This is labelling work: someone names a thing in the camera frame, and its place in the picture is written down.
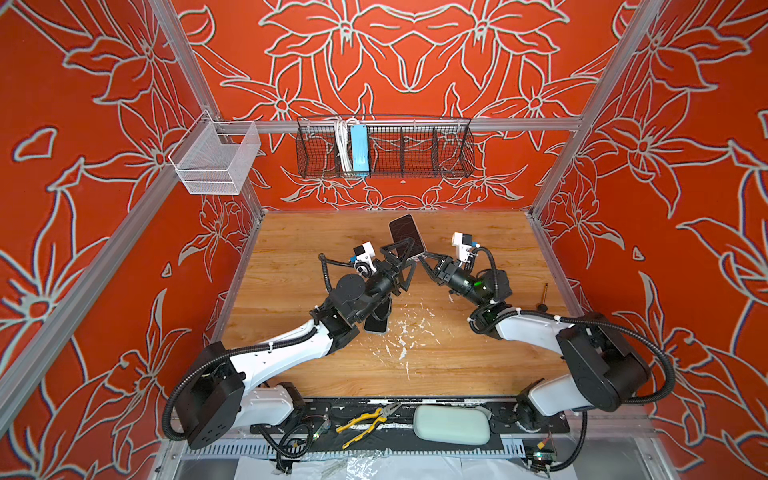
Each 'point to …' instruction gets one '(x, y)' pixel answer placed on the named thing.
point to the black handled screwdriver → (542, 307)
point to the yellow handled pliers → (380, 416)
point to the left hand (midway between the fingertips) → (417, 249)
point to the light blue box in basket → (360, 150)
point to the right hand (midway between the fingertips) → (413, 258)
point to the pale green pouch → (458, 424)
